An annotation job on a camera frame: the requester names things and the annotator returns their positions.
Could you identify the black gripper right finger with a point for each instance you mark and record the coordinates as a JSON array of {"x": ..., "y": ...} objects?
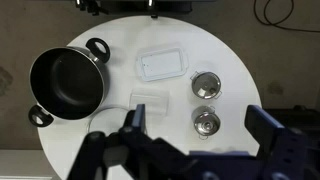
[{"x": 263, "y": 126}]

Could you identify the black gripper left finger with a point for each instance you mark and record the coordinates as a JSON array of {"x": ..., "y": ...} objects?
[{"x": 139, "y": 120}]

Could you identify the clear plastic container lid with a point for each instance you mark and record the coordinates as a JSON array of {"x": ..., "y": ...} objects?
[{"x": 161, "y": 64}]

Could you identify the small open steel pot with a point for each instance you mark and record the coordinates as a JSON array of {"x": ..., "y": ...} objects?
[{"x": 206, "y": 85}]

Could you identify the clear plastic container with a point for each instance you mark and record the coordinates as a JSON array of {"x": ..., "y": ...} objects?
[{"x": 150, "y": 100}]

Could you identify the small steel cup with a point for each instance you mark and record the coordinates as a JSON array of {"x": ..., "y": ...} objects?
[{"x": 206, "y": 123}]

